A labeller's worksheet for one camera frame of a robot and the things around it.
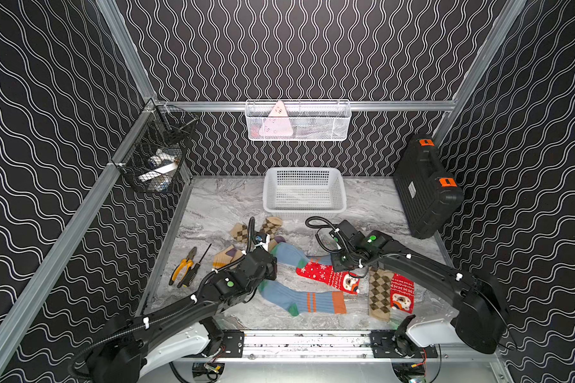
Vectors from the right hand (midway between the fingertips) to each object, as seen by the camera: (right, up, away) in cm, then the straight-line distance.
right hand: (336, 262), depth 82 cm
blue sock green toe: (-17, +2, +5) cm, 18 cm away
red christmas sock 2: (+24, -12, +3) cm, 27 cm away
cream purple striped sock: (-22, +5, +14) cm, 26 cm away
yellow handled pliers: (-56, -4, +8) cm, 57 cm away
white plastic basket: (-9, +25, +31) cm, 41 cm away
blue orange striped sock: (-13, -14, 0) cm, 19 cm away
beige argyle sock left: (-37, +8, +19) cm, 42 cm away
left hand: (-21, +3, -2) cm, 22 cm away
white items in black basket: (-57, +28, -8) cm, 64 cm away
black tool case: (+35, +23, +3) cm, 42 cm away
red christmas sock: (+4, -8, +5) cm, 10 cm away
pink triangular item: (-21, +51, +8) cm, 55 cm away
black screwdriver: (-52, -6, +7) cm, 53 cm away
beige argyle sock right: (+16, -12, +2) cm, 20 cm away
